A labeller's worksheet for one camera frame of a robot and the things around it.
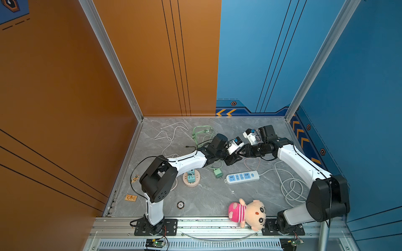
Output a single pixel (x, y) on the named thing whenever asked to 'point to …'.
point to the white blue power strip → (242, 177)
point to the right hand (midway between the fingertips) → (240, 152)
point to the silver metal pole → (323, 236)
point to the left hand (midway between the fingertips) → (239, 152)
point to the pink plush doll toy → (253, 214)
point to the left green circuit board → (155, 243)
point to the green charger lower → (218, 173)
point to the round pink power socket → (185, 179)
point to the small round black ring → (180, 205)
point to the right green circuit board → (290, 244)
